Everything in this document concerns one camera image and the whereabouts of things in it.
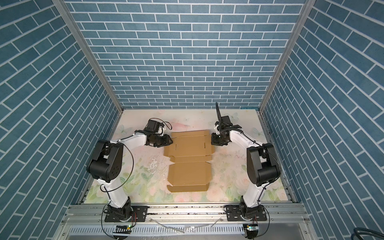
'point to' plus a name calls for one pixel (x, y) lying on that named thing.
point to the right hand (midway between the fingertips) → (211, 140)
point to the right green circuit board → (251, 229)
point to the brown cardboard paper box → (190, 153)
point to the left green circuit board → (122, 229)
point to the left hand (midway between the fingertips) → (170, 141)
